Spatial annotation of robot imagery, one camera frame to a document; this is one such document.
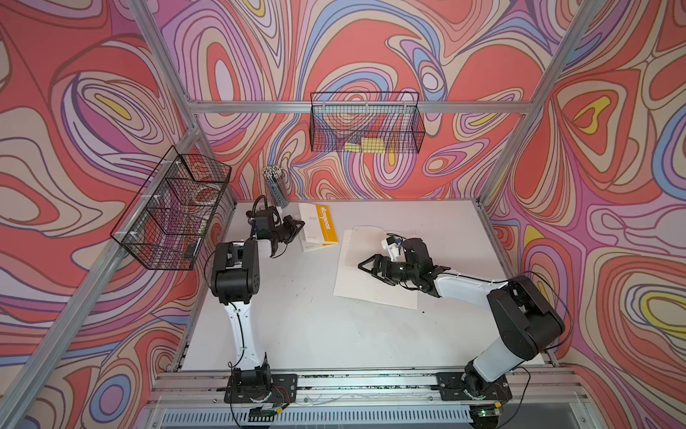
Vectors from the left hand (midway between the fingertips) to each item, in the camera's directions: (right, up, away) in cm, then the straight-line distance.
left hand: (307, 222), depth 102 cm
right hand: (+22, -18, -16) cm, 33 cm away
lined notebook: (+3, 0, +5) cm, 6 cm away
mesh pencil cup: (-14, +19, +2) cm, 23 cm away
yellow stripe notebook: (+2, -9, +2) cm, 9 cm away
